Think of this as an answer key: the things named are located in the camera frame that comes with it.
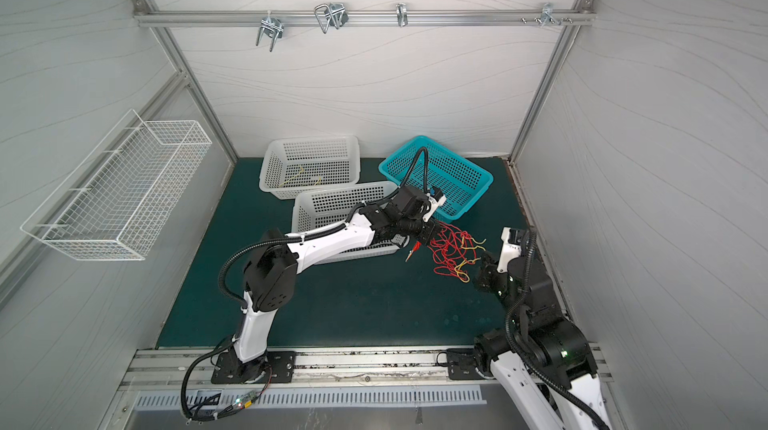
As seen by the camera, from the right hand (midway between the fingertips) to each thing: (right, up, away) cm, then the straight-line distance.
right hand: (487, 253), depth 67 cm
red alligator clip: (-15, -2, +14) cm, 21 cm away
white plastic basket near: (-46, +8, +34) cm, 58 cm away
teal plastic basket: (+4, +17, +44) cm, 48 cm away
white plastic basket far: (-62, +24, +51) cm, 84 cm away
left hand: (-9, +3, +16) cm, 18 cm away
